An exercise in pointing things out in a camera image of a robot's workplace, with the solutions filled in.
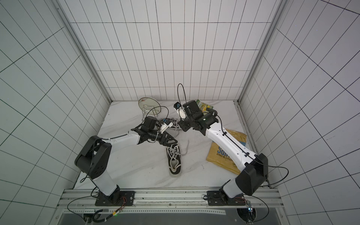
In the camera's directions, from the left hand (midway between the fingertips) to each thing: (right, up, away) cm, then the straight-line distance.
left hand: (172, 142), depth 84 cm
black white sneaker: (+1, -10, -3) cm, 11 cm away
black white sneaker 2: (+1, +11, +18) cm, 21 cm away
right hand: (+3, +14, -6) cm, 15 cm away
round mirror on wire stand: (-18, +23, +14) cm, 32 cm away
